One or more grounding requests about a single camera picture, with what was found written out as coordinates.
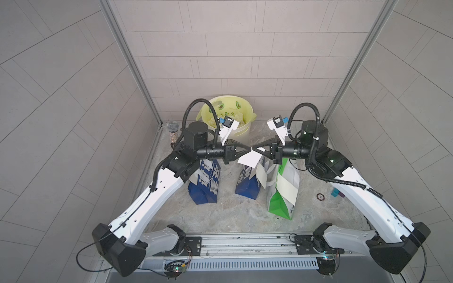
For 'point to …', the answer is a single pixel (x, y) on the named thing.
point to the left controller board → (173, 269)
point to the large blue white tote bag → (203, 185)
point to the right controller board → (326, 265)
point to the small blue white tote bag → (246, 187)
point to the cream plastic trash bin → (238, 108)
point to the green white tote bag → (283, 184)
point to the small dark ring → (320, 197)
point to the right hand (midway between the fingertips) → (255, 151)
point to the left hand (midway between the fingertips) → (250, 150)
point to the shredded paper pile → (238, 117)
